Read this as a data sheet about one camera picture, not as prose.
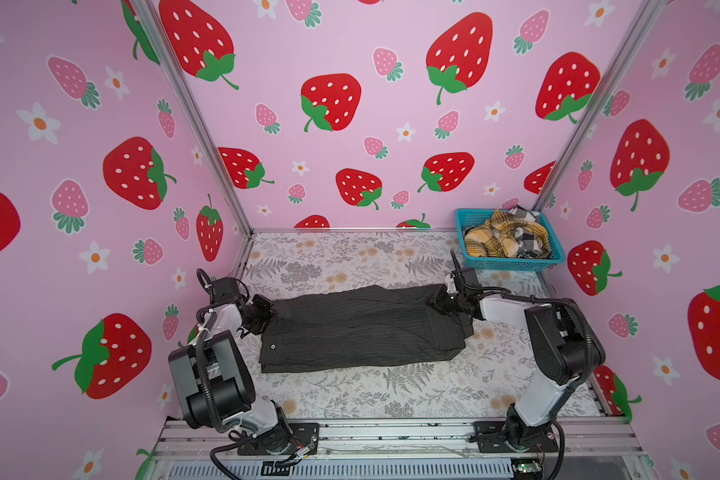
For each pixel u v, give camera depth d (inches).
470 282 30.7
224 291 28.2
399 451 28.8
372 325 36.1
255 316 31.2
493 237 41.7
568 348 19.1
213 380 18.2
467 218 45.6
